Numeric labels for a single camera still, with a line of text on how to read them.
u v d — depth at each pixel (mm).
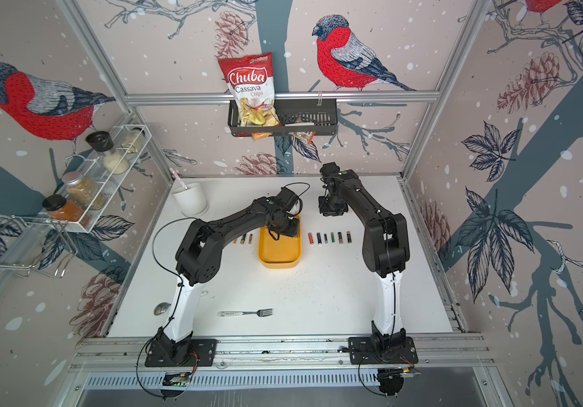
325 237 992
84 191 646
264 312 815
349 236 994
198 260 552
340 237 985
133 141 852
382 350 649
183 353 661
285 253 941
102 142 716
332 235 1003
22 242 572
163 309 816
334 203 816
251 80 815
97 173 788
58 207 592
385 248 535
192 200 1007
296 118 1067
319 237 988
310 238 987
